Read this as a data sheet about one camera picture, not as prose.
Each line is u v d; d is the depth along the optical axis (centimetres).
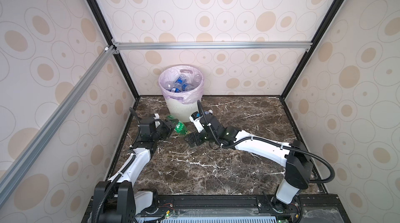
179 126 80
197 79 90
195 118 69
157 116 79
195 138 68
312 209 73
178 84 97
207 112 104
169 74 98
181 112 94
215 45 92
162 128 74
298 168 43
